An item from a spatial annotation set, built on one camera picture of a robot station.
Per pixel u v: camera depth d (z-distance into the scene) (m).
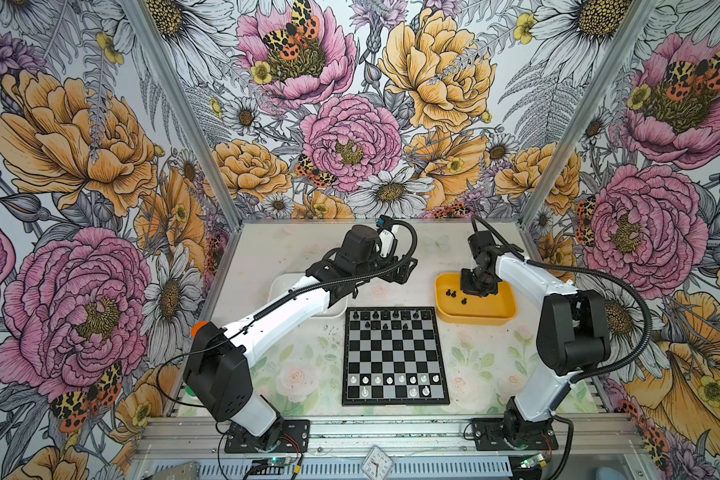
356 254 0.61
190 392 0.46
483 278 0.79
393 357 0.85
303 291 0.52
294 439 0.73
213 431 0.73
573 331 0.49
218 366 0.42
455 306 0.99
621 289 0.48
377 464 0.69
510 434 0.68
